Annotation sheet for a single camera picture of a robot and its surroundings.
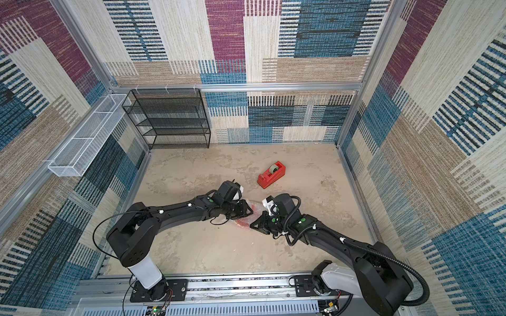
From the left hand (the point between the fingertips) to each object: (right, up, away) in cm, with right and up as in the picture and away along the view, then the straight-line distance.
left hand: (254, 213), depth 86 cm
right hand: (-1, -4, -8) cm, 9 cm away
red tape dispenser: (+10, +17, +15) cm, 24 cm away
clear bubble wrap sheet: (-4, -3, -3) cm, 6 cm away
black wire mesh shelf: (-47, +46, +24) cm, 70 cm away
